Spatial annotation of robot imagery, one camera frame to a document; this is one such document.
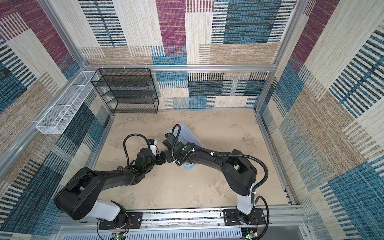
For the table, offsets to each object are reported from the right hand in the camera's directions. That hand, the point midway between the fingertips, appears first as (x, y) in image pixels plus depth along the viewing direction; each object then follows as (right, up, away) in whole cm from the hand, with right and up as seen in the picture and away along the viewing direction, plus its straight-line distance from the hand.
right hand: (171, 155), depth 87 cm
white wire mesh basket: (-51, +21, -15) cm, 57 cm away
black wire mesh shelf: (-35, +42, +23) cm, 59 cm away
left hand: (-6, +3, +4) cm, 8 cm away
